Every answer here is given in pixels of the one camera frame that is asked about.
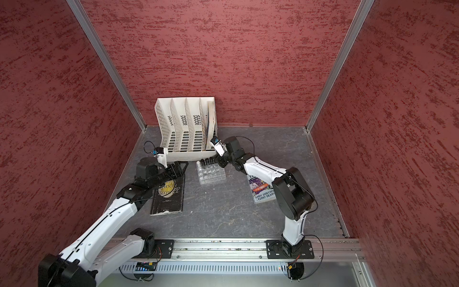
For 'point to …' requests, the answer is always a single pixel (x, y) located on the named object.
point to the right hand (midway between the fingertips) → (218, 155)
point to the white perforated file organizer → (186, 127)
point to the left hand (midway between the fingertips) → (182, 167)
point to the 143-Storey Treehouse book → (260, 191)
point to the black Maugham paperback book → (168, 198)
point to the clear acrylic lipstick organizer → (210, 173)
